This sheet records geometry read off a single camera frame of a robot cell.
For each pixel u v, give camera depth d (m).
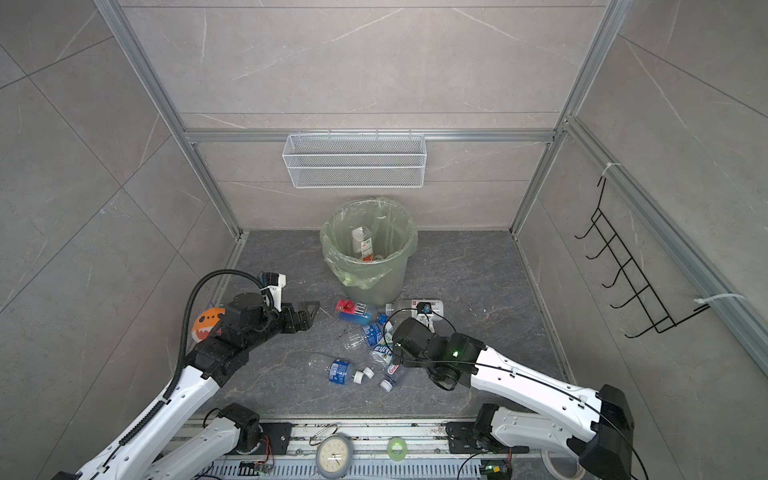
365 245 0.93
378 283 0.80
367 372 0.81
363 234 0.93
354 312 0.90
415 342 0.54
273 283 0.66
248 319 0.56
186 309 0.53
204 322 0.85
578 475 0.68
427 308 0.66
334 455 0.68
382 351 0.82
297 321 0.67
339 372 0.78
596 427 0.39
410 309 0.97
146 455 0.41
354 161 1.01
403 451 0.72
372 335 0.86
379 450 0.73
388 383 0.80
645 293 0.63
